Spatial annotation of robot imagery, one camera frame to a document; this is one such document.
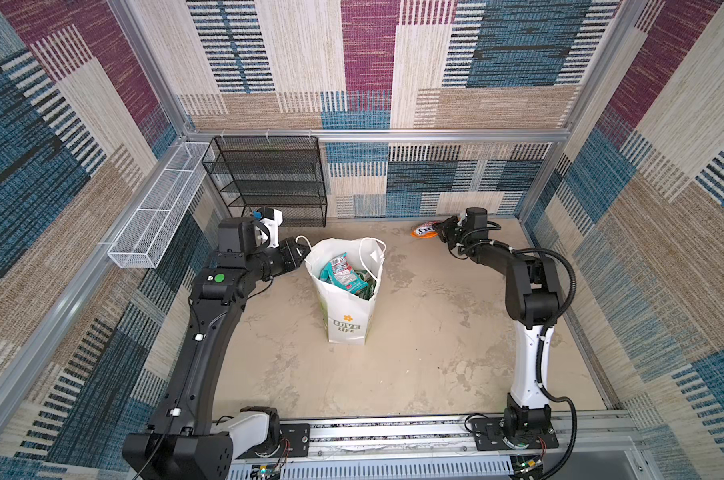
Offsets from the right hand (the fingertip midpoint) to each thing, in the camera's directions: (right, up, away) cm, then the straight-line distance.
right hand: (430, 224), depth 105 cm
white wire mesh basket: (-89, -5, -13) cm, 90 cm away
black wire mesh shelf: (-52, +18, +4) cm, 55 cm away
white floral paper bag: (-27, -26, -28) cm, 47 cm away
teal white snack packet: (-30, -15, -18) cm, 38 cm away
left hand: (-35, -7, -35) cm, 50 cm away
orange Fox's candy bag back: (-2, -2, 0) cm, 3 cm away
